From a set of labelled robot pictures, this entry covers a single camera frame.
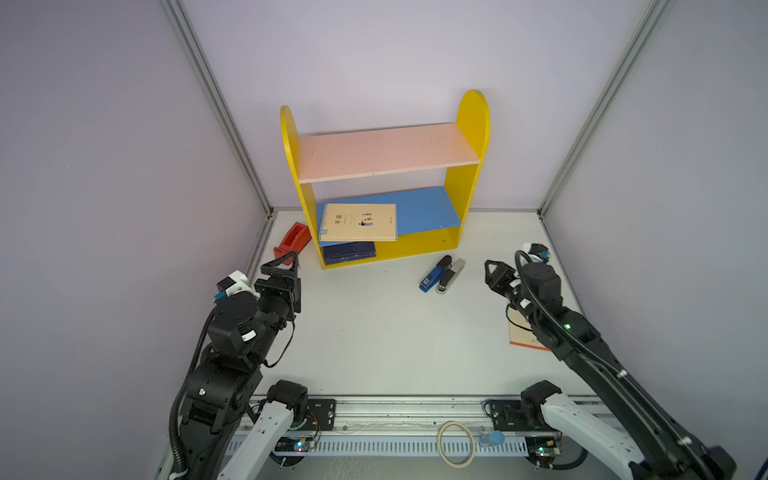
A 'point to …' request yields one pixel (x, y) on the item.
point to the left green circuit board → (299, 444)
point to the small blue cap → (492, 439)
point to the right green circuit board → (542, 446)
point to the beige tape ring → (450, 464)
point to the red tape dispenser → (294, 240)
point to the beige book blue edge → (359, 222)
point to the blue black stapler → (434, 276)
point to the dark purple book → (340, 252)
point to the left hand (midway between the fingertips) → (299, 262)
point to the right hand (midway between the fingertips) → (488, 274)
